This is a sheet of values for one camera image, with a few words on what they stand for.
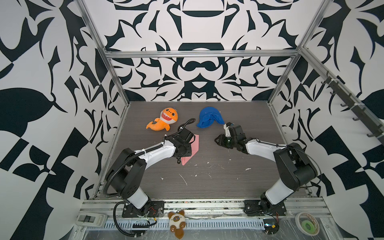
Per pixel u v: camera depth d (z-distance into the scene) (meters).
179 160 0.75
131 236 0.68
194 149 0.95
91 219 0.70
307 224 0.70
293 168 0.47
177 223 0.68
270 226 0.71
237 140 0.74
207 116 1.04
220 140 0.83
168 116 1.01
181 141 0.70
